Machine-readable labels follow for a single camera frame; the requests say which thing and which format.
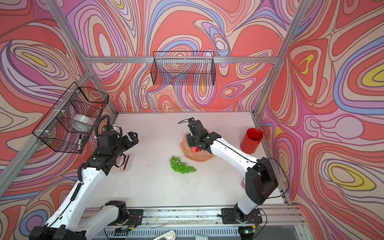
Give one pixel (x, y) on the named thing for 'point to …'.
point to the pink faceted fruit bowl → (200, 156)
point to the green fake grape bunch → (181, 167)
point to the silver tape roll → (83, 119)
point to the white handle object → (169, 235)
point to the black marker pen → (79, 143)
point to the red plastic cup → (251, 140)
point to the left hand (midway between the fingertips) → (132, 136)
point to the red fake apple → (195, 149)
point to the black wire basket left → (68, 124)
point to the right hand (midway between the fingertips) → (193, 140)
